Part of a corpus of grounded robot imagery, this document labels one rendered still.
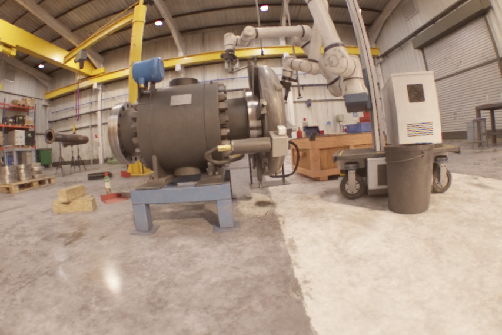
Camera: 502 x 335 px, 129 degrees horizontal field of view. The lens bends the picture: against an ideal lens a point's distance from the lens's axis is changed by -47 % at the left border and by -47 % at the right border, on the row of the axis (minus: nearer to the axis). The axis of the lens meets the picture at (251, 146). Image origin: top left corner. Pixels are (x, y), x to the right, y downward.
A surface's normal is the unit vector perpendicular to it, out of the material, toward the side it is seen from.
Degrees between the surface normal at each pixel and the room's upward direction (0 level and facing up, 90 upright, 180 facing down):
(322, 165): 90
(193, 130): 100
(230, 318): 0
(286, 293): 0
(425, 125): 90
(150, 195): 90
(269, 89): 71
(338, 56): 95
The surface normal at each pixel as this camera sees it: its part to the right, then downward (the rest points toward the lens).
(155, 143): 0.11, 0.37
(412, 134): -0.44, 0.04
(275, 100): 0.09, -0.18
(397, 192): -0.94, 0.14
